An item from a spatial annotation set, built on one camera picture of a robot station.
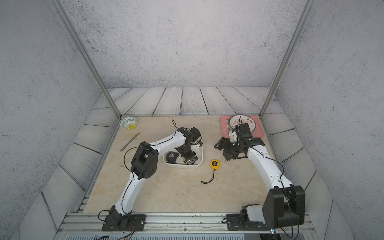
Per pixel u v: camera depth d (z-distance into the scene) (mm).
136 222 725
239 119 1147
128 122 1147
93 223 751
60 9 711
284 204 403
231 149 717
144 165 587
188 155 865
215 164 913
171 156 927
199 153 963
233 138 760
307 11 713
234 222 726
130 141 1062
